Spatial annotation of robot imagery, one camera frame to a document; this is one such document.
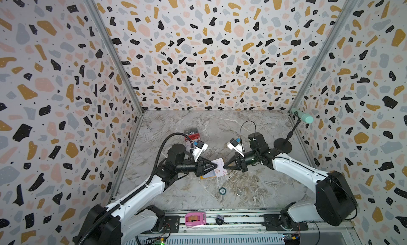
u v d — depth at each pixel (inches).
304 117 29.5
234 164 28.0
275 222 29.3
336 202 16.8
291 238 28.2
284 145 39.7
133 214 17.9
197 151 26.7
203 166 26.1
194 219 28.7
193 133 39.9
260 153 26.1
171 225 28.9
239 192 31.9
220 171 28.8
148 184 20.2
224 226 29.0
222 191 32.9
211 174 29.4
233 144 27.5
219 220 28.4
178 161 24.3
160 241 27.6
